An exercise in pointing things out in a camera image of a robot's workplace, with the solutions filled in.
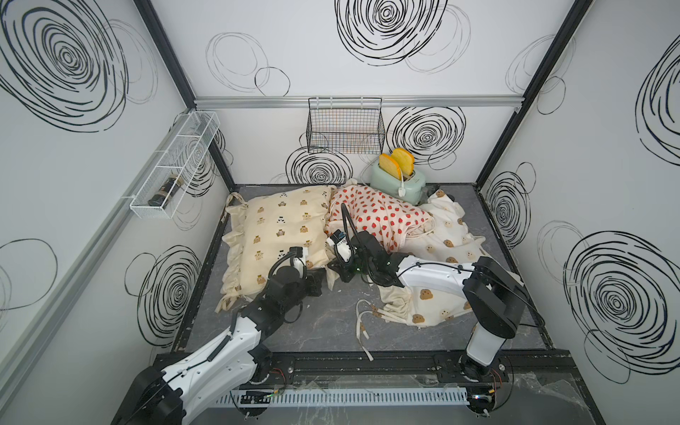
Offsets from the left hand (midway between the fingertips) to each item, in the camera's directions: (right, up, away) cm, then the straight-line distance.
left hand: (325, 270), depth 80 cm
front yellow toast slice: (+23, +36, +20) cm, 47 cm away
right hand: (+1, +1, +3) cm, 4 cm away
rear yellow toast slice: (+29, +38, +19) cm, 51 cm away
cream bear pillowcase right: (+42, +8, +9) cm, 44 cm away
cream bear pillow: (-23, +13, +13) cm, 30 cm away
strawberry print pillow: (+22, +15, +9) cm, 28 cm away
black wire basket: (+7, +58, +44) cm, 73 cm away
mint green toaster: (+32, +26, +20) cm, 46 cm away
